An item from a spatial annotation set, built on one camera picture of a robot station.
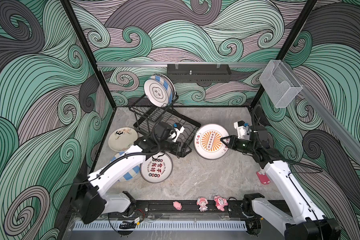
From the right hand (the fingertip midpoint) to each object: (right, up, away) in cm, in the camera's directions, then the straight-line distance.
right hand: (221, 137), depth 75 cm
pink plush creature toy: (-1, -32, -2) cm, 32 cm away
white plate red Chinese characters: (-35, -21, +11) cm, 42 cm away
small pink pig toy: (-23, -34, -2) cm, 41 cm away
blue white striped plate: (-28, +30, +8) cm, 41 cm away
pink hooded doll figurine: (-10, -32, -2) cm, 34 cm away
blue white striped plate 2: (-50, -23, +11) cm, 56 cm away
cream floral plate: (-62, -5, +27) cm, 68 cm away
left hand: (-20, -4, -1) cm, 20 cm away
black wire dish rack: (-46, +13, +37) cm, 60 cm away
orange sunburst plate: (-7, -3, +3) cm, 8 cm away
